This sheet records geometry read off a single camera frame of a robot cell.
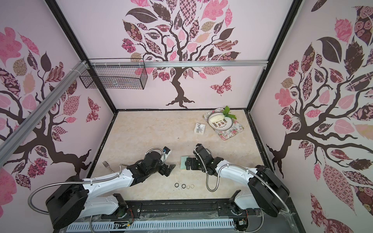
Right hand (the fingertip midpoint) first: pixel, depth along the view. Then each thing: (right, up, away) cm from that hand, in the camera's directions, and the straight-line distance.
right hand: (191, 162), depth 86 cm
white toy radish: (+23, +29, +24) cm, 44 cm away
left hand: (-13, 0, -1) cm, 13 cm away
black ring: (-9, -12, -4) cm, 16 cm away
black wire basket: (-51, +57, +9) cm, 77 cm away
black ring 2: (-4, -12, -4) cm, 13 cm away
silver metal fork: (-53, -3, +4) cm, 54 cm away
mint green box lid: (-5, +1, +5) cm, 7 cm away
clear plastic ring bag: (+6, +20, +18) cm, 28 cm away
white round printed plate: (+27, +24, +24) cm, 43 cm away
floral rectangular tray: (+34, +20, +21) cm, 45 cm away
